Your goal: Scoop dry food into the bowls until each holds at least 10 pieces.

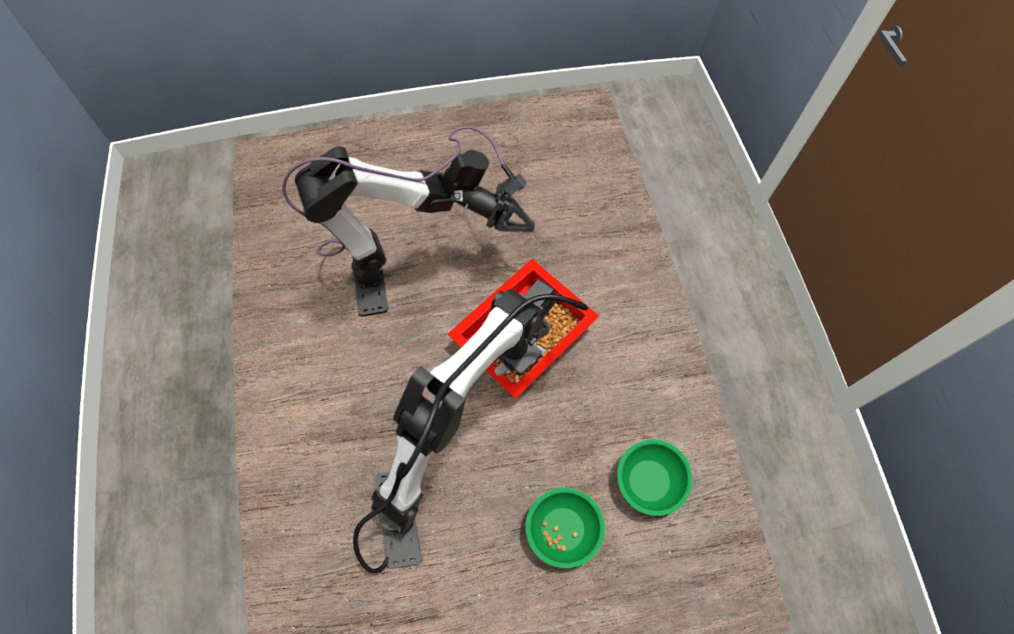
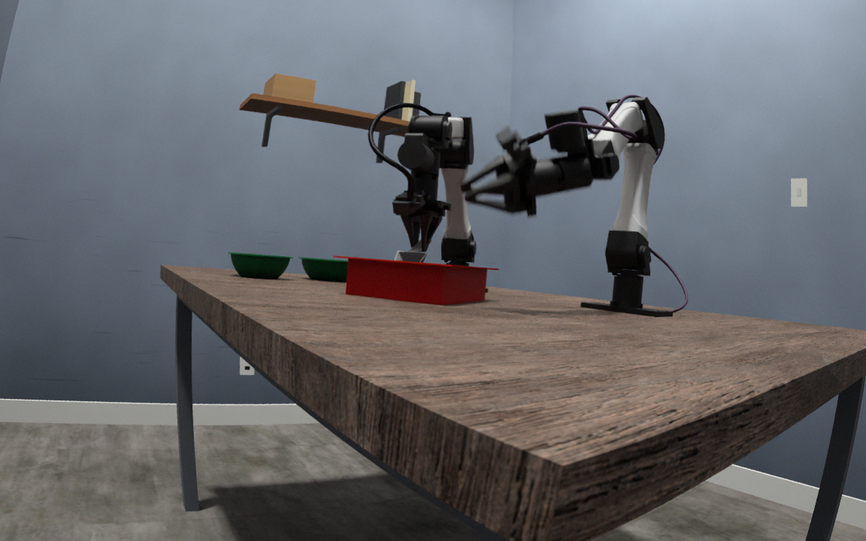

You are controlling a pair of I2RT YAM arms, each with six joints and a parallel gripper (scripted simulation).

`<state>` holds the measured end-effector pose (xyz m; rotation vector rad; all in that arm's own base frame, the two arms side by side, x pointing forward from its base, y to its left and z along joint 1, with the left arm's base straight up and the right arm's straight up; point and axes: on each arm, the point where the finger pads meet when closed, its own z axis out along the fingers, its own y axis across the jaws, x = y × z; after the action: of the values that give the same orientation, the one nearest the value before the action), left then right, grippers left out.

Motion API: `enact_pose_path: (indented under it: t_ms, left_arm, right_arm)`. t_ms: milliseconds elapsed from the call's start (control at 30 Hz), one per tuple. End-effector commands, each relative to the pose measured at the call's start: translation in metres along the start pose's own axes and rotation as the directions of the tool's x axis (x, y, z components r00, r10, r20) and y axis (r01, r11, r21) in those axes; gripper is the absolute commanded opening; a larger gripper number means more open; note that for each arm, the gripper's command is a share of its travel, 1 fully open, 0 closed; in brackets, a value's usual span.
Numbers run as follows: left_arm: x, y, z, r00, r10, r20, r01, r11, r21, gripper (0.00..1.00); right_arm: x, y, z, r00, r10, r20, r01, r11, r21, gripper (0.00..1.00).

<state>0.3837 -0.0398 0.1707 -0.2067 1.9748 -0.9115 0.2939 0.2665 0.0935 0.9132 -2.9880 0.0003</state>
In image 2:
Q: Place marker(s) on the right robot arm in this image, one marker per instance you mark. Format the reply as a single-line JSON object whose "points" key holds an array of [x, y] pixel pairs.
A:
{"points": [[417, 155]]}

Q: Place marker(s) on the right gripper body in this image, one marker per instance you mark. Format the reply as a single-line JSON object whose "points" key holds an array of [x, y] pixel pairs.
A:
{"points": [[428, 187]]}

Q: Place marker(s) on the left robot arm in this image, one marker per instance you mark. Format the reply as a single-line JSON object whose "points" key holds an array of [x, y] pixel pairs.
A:
{"points": [[625, 242]]}

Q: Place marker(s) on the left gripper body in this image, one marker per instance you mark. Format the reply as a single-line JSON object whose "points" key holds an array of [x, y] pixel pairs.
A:
{"points": [[536, 180]]}

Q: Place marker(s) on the green bowl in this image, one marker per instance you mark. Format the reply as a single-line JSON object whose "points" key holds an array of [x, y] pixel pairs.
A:
{"points": [[259, 266], [325, 270]]}

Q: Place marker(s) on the grey metal scoop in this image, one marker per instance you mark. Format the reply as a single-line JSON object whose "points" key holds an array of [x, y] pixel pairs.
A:
{"points": [[415, 254]]}

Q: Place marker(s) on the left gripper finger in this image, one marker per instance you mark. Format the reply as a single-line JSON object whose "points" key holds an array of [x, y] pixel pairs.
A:
{"points": [[497, 167], [506, 185]]}

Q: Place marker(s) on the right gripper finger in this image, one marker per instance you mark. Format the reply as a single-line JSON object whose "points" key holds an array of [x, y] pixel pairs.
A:
{"points": [[429, 224], [413, 231]]}

